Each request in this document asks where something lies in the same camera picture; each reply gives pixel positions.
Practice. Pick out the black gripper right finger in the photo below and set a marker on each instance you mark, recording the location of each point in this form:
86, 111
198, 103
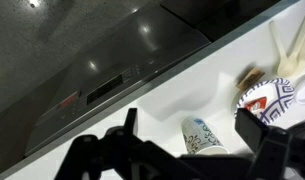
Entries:
275, 150

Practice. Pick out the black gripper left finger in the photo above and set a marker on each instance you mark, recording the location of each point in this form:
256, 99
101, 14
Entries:
92, 156

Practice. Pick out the red ketchup sachet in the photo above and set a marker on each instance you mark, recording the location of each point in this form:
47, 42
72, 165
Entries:
257, 105

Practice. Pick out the blue patterned paper plate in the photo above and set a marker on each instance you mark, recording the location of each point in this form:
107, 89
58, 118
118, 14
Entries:
279, 96

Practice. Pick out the brown sachet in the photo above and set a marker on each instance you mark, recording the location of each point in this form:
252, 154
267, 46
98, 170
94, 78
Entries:
250, 78

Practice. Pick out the patterned paper cup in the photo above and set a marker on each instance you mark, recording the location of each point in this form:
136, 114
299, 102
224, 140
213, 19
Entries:
200, 136

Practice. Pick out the dark lower cabinet front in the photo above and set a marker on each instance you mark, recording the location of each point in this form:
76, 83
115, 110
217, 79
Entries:
225, 16

